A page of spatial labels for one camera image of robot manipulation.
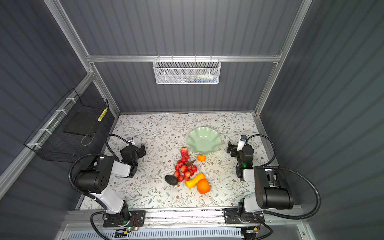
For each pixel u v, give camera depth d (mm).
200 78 918
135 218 724
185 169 846
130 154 749
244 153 705
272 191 449
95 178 475
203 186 784
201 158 912
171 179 823
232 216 737
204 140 1027
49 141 642
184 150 937
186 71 1238
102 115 813
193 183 812
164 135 1079
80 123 757
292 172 439
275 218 740
